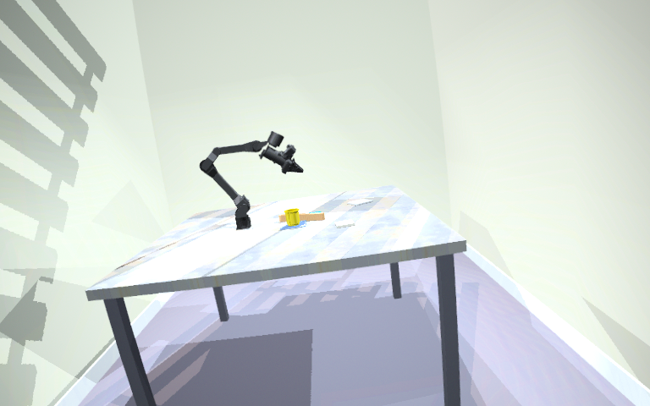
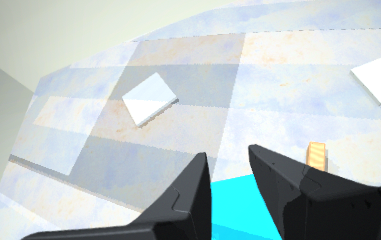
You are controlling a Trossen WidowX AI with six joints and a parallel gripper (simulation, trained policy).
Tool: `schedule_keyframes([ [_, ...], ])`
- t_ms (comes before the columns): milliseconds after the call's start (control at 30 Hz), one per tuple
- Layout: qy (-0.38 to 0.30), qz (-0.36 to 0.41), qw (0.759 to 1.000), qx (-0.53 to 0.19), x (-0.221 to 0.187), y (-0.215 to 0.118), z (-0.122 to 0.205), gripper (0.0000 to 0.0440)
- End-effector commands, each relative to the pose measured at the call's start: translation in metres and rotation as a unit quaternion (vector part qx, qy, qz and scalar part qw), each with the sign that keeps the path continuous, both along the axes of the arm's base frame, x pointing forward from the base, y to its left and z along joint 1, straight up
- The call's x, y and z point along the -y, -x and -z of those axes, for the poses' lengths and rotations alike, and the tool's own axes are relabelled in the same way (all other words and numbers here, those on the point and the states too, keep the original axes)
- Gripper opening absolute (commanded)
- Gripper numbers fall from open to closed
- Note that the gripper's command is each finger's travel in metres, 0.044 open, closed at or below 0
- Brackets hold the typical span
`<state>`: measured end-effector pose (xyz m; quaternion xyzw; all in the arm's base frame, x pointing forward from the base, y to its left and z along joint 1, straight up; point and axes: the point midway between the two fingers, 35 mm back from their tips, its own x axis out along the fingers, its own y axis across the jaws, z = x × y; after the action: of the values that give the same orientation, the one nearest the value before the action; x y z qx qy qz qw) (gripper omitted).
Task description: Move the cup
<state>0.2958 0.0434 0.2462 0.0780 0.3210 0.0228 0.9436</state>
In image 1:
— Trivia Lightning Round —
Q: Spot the yellow cup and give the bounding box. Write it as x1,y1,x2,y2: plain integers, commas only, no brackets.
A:
284,208,300,226

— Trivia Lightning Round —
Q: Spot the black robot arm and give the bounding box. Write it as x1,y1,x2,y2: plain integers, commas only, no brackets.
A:
200,131,296,231

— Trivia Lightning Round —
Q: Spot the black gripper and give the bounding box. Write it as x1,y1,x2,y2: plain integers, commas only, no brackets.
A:
272,151,304,174

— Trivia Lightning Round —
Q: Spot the light wooden plank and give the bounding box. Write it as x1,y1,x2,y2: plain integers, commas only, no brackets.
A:
278,212,325,222

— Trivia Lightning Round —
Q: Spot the white flat square pad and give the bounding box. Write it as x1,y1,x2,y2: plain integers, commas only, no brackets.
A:
334,219,355,228

